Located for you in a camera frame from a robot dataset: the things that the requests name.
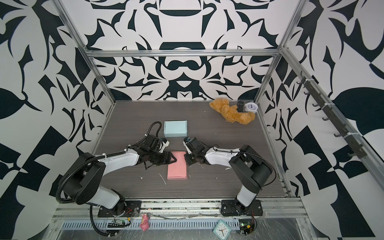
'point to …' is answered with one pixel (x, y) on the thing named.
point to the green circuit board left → (117, 223)
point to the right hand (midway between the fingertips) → (187, 157)
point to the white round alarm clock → (251, 107)
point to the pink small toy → (144, 224)
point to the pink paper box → (177, 170)
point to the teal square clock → (222, 230)
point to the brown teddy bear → (229, 112)
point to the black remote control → (240, 105)
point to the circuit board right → (246, 226)
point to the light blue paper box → (175, 128)
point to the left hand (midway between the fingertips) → (173, 158)
